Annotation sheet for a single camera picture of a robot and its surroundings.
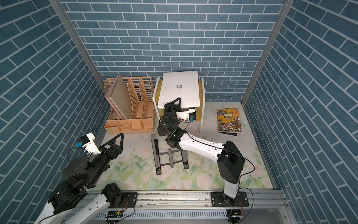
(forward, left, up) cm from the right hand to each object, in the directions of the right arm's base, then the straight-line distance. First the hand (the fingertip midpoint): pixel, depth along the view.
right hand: (178, 98), depth 70 cm
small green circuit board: (-47, +29, -41) cm, 69 cm away
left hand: (-22, +21, -5) cm, 31 cm away
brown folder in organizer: (+19, +46, -19) cm, 54 cm away
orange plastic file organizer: (+32, +35, -25) cm, 54 cm away
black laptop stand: (-12, +14, -30) cm, 35 cm away
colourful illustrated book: (+16, -36, -36) cm, 53 cm away
